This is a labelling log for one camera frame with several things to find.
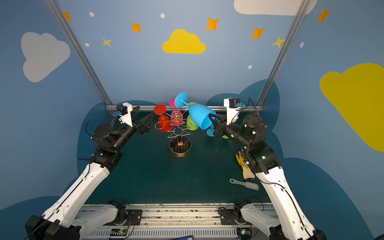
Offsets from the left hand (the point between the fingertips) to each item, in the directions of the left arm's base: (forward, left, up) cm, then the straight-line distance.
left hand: (143, 108), depth 65 cm
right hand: (-6, -30, +4) cm, 30 cm away
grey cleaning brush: (-19, -55, -40) cm, 70 cm away
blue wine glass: (+20, -35, -42) cm, 58 cm away
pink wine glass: (+7, -13, -11) cm, 19 cm away
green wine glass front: (+16, -46, -42) cm, 64 cm away
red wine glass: (+3, -7, -12) cm, 14 cm away
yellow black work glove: (-12, -55, -40) cm, 70 cm away
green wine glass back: (+12, -21, -24) cm, 33 cm away
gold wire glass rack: (+8, -13, -40) cm, 43 cm away
